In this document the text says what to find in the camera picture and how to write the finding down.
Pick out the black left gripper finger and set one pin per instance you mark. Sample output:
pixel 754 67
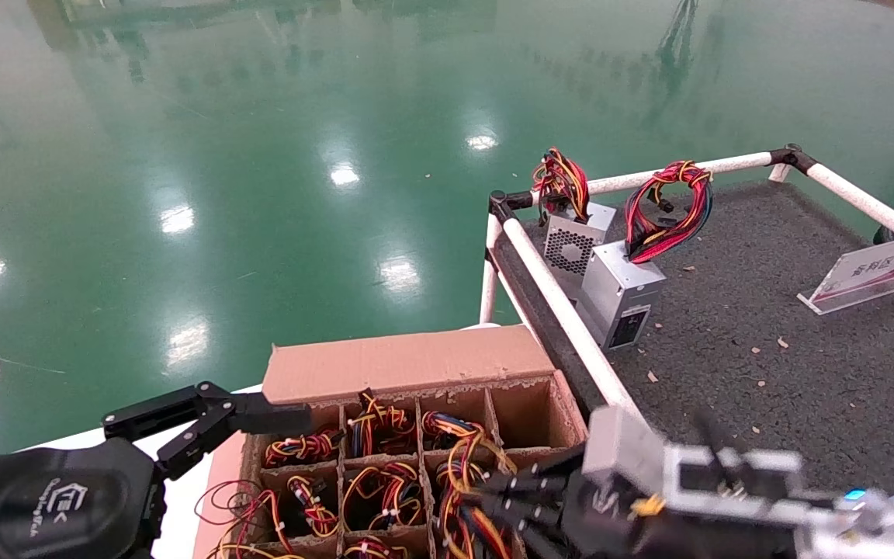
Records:
pixel 261 415

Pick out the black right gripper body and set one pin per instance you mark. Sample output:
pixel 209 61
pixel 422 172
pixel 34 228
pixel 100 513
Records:
pixel 649 536

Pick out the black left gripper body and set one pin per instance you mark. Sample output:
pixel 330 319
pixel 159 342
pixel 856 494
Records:
pixel 43 505

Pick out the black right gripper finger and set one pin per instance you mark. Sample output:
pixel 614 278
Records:
pixel 532 487
pixel 532 536

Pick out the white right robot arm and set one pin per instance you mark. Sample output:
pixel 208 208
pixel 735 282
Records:
pixel 881 528

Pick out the brown cardboard divider box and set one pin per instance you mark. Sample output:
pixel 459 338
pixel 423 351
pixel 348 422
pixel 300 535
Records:
pixel 400 365

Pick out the front silver power supply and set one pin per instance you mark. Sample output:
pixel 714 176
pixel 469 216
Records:
pixel 618 287

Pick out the silver power supply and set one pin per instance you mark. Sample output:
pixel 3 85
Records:
pixel 571 244
pixel 618 287

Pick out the rear silver power supply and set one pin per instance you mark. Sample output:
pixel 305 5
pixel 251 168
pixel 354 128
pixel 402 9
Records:
pixel 571 244

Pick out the clear acrylic sign holder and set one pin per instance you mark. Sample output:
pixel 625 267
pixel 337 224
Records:
pixel 866 272

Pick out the white pipe table frame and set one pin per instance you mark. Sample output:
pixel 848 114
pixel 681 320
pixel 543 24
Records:
pixel 556 295

